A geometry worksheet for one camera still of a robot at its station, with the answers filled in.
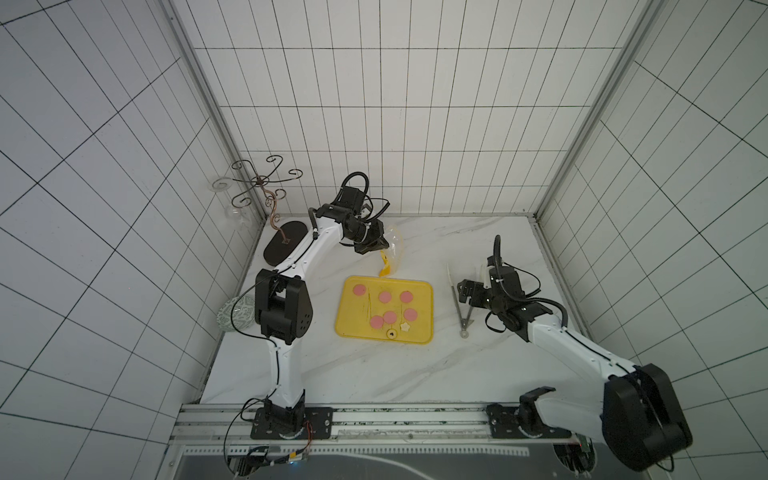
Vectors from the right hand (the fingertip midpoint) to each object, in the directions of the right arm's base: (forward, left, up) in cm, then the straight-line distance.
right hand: (473, 281), depth 89 cm
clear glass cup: (+12, +74, +15) cm, 77 cm away
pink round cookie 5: (-8, +25, -10) cm, 28 cm away
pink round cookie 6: (-11, +29, -9) cm, 32 cm away
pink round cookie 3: (-1, +20, -10) cm, 22 cm away
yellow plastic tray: (-5, +27, -10) cm, 29 cm away
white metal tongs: (-9, +2, -9) cm, 13 cm away
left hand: (+5, +26, +9) cm, 28 cm away
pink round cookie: (+1, +36, -9) cm, 37 cm away
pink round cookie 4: (-7, +19, -10) cm, 22 cm away
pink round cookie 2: (-1, +27, -10) cm, 29 cm away
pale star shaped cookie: (-12, +20, -9) cm, 25 cm away
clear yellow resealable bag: (+7, +26, +1) cm, 27 cm away
